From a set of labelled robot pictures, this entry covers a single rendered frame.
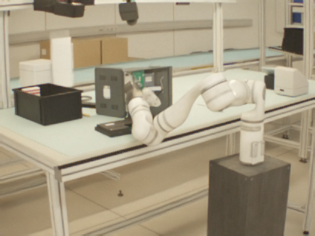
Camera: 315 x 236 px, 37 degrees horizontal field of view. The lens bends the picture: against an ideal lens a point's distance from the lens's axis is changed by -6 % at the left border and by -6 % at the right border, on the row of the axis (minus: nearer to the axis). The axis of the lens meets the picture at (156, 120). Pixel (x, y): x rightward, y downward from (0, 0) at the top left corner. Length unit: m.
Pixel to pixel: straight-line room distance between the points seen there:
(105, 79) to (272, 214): 0.89
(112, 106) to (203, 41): 6.32
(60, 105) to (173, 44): 5.89
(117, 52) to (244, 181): 4.13
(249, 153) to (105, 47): 3.95
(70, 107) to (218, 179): 0.67
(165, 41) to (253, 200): 5.97
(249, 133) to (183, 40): 6.14
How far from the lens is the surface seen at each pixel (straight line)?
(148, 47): 7.47
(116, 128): 1.80
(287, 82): 2.55
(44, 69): 2.31
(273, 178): 1.93
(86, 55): 5.55
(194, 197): 3.37
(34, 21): 6.33
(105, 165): 1.68
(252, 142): 1.91
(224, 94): 1.47
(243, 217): 1.90
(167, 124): 1.59
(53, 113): 2.00
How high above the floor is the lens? 1.48
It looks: 14 degrees down
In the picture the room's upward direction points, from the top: 1 degrees counter-clockwise
